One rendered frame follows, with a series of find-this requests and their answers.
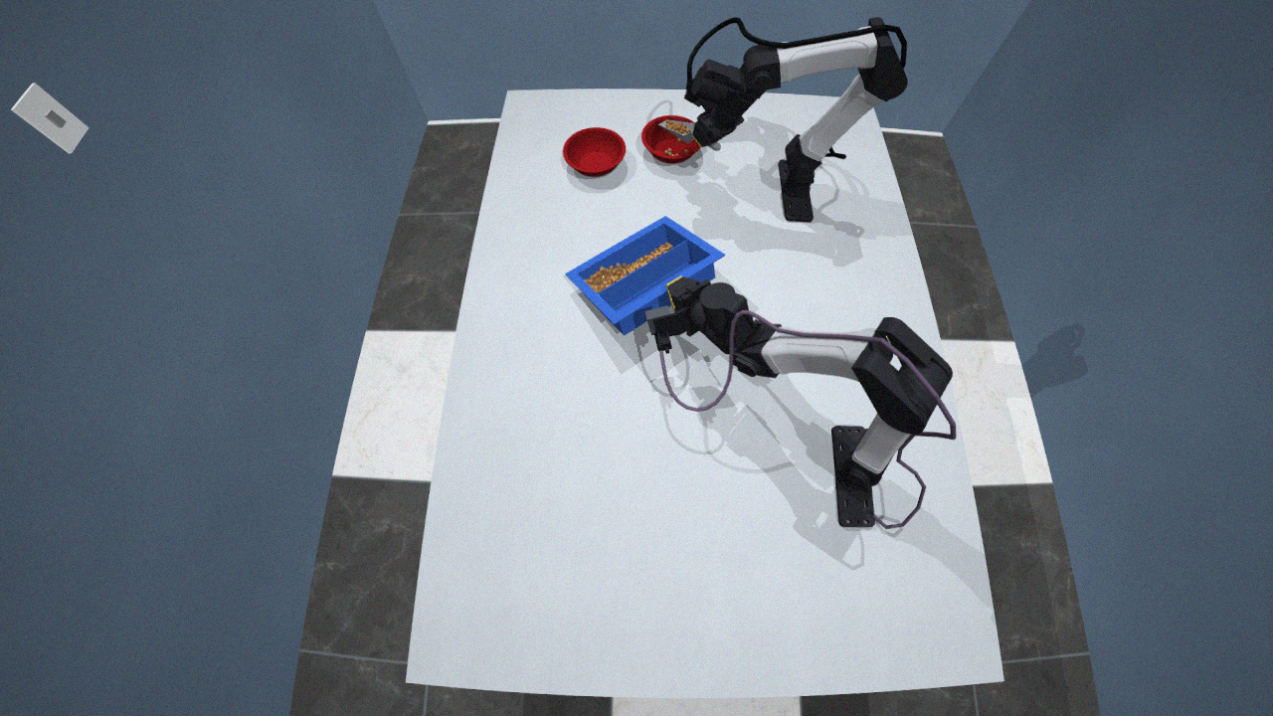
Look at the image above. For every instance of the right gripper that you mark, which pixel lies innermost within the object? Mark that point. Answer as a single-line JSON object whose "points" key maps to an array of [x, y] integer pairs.
{"points": [[718, 121]]}

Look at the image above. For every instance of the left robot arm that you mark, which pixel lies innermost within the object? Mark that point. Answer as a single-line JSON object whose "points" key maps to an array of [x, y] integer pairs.
{"points": [[901, 401]]}

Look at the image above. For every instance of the red bowl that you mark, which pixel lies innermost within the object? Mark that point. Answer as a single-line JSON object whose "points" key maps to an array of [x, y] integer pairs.
{"points": [[655, 138], [595, 150]]}

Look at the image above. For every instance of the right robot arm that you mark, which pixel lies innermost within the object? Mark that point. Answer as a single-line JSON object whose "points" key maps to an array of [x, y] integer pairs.
{"points": [[768, 67]]}

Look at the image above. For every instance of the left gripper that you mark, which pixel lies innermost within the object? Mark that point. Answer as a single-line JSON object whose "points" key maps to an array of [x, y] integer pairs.
{"points": [[684, 291]]}

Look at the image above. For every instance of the grey scoop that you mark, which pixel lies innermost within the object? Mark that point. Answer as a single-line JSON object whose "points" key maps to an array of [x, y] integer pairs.
{"points": [[688, 136]]}

